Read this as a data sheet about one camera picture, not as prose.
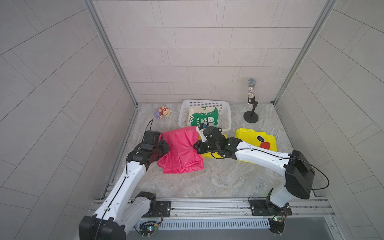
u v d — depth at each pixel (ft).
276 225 2.23
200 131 2.30
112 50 2.85
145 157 1.72
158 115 3.48
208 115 3.35
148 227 2.15
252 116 3.52
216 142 1.95
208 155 2.23
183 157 2.37
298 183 1.36
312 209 2.34
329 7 2.33
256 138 3.14
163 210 2.32
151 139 1.92
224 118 3.31
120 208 1.31
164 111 3.57
